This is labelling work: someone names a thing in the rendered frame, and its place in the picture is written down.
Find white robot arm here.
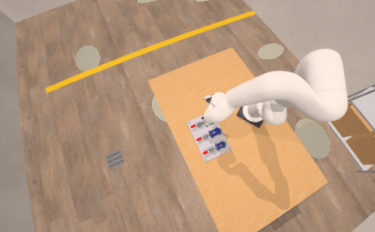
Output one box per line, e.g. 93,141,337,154
204,49,348,125

